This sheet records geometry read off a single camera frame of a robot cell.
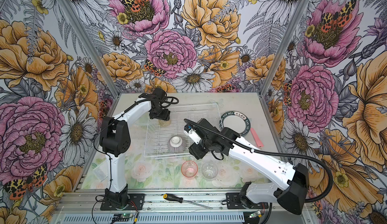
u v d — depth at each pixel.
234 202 0.74
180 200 0.74
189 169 0.84
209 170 0.84
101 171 0.84
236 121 1.03
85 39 0.89
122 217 0.71
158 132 0.97
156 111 0.83
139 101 0.67
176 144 0.87
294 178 0.40
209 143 0.52
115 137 0.55
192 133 0.66
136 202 0.74
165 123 0.94
